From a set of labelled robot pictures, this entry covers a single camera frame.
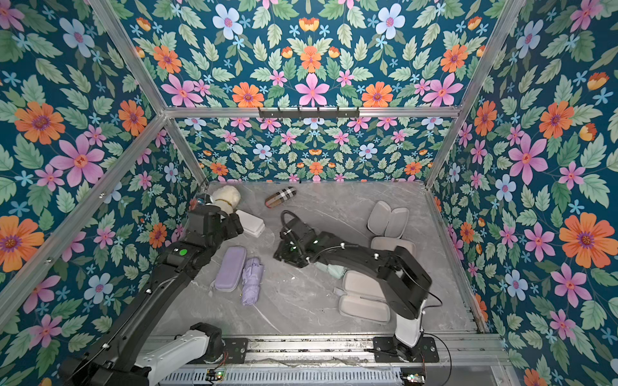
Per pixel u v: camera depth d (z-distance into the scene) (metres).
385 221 1.04
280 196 1.11
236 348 0.74
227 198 1.03
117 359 0.38
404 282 0.46
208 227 0.56
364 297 0.84
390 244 0.94
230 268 0.88
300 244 0.65
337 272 0.87
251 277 0.85
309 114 0.93
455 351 0.75
